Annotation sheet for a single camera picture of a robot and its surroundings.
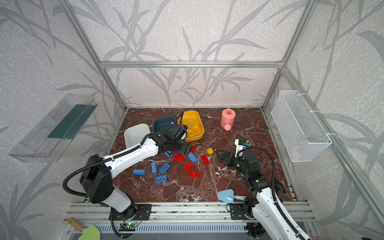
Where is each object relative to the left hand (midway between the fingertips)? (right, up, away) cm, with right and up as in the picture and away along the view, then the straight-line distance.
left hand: (187, 142), depth 84 cm
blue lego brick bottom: (-15, -21, 0) cm, 26 cm away
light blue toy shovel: (+22, -27, -7) cm, 36 cm away
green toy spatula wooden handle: (-52, -35, -15) cm, 64 cm away
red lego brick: (-6, -10, +7) cm, 14 cm away
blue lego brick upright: (-20, -15, +3) cm, 25 cm away
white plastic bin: (-39, +2, +19) cm, 44 cm away
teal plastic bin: (-21, +11, +23) cm, 33 cm away
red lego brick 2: (+1, -15, +4) cm, 15 cm away
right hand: (+20, -2, -5) cm, 20 cm away
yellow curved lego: (+14, -7, +10) cm, 18 cm away
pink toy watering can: (+26, +15, +17) cm, 35 cm away
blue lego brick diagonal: (-13, -15, +3) cm, 21 cm away
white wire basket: (+51, +6, -23) cm, 56 cm away
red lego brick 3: (+11, -12, +7) cm, 18 cm away
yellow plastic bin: (+2, +13, +26) cm, 29 cm away
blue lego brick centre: (+3, -10, +7) cm, 13 cm away
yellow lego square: (+4, +9, +21) cm, 23 cm away
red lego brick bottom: (+4, -18, 0) cm, 19 cm away
